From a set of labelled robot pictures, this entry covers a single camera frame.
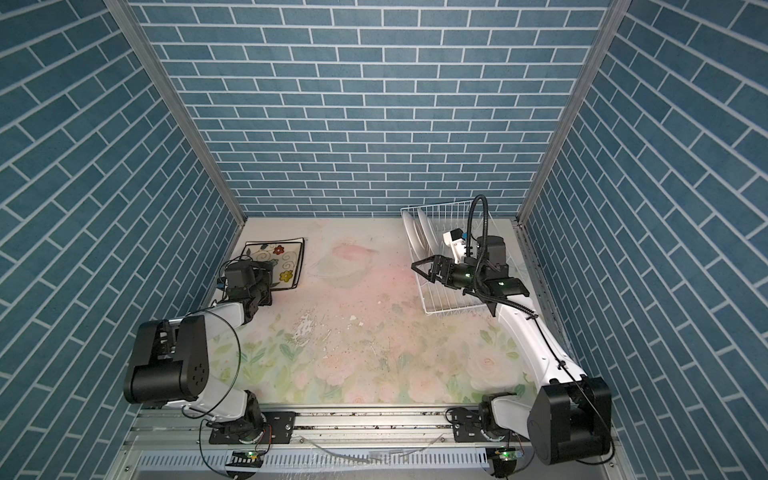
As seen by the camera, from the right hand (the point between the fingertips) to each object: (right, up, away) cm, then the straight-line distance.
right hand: (426, 271), depth 76 cm
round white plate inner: (+3, +11, +22) cm, 25 cm away
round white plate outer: (-3, +11, +21) cm, 24 cm away
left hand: (-45, -1, +18) cm, 49 cm away
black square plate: (-46, +3, +29) cm, 54 cm away
